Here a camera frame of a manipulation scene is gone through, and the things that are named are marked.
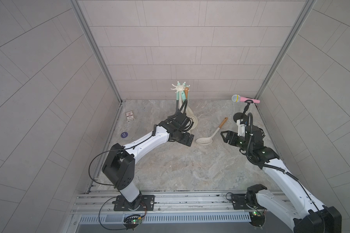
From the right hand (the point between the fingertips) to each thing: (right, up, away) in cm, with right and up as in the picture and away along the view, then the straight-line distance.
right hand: (224, 133), depth 80 cm
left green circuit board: (-46, -38, -15) cm, 62 cm away
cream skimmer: (-18, +11, +17) cm, 27 cm away
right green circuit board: (+12, -39, -12) cm, 42 cm away
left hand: (-20, -4, +4) cm, 21 cm away
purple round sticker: (-63, -4, +17) cm, 65 cm away
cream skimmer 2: (-7, -7, +14) cm, 17 cm away
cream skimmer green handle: (-26, +20, -5) cm, 33 cm away
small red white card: (-62, +8, +25) cm, 67 cm away
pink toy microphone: (+11, +20, +9) cm, 25 cm away
